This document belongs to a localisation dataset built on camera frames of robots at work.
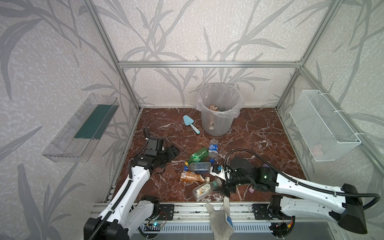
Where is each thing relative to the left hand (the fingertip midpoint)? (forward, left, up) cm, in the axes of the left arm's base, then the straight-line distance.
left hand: (177, 149), depth 81 cm
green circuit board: (-34, +11, -16) cm, 39 cm away
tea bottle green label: (-19, -15, -8) cm, 26 cm away
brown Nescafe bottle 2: (-12, -8, -9) cm, 17 cm away
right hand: (-14, -20, 0) cm, 25 cm away
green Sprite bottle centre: (+2, -13, -12) cm, 18 cm away
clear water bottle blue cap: (-6, -12, -10) cm, 16 cm away
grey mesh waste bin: (+18, -22, -2) cm, 28 cm away
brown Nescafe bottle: (+30, -21, +1) cm, 37 cm away
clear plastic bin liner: (+39, -26, +1) cm, 47 cm away
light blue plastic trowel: (+31, -3, -15) cm, 35 cm away
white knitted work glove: (-31, -23, -12) cm, 41 cm away
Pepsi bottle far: (+6, -21, -12) cm, 24 cm away
